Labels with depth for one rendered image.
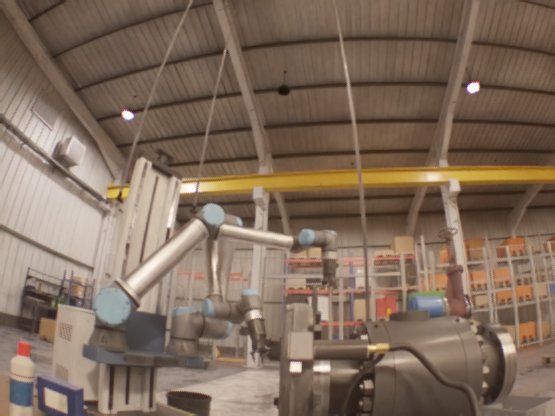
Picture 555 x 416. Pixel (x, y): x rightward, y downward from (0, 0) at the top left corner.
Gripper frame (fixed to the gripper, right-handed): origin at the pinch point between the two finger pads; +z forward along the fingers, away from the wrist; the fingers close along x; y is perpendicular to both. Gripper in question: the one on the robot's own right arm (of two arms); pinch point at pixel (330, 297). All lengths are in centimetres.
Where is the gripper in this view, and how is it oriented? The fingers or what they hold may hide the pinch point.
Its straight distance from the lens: 177.4
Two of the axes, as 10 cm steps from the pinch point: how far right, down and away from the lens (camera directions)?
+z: -0.3, 9.4, -3.3
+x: 8.4, -1.6, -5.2
